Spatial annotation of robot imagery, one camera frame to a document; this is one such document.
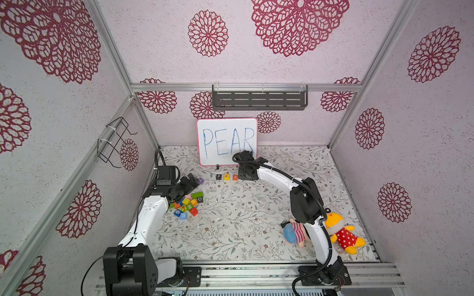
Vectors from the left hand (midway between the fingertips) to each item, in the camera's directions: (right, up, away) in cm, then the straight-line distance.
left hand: (194, 186), depth 85 cm
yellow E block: (+14, +3, +20) cm, 25 cm away
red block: (-1, -13, +5) cm, 14 cm away
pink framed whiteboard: (+10, +24, +19) cm, 32 cm away
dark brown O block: (+1, -8, +10) cm, 13 cm away
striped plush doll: (+45, -19, -6) cm, 49 cm away
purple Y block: (0, +1, +18) cm, 18 cm away
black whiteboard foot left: (+8, +9, +24) cm, 27 cm away
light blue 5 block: (-6, -15, +5) cm, 17 cm away
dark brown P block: (+9, +3, +20) cm, 22 cm away
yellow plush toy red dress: (+63, -17, -4) cm, 66 cm away
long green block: (-2, -6, +13) cm, 15 cm away
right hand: (+23, +6, +14) cm, 27 cm away
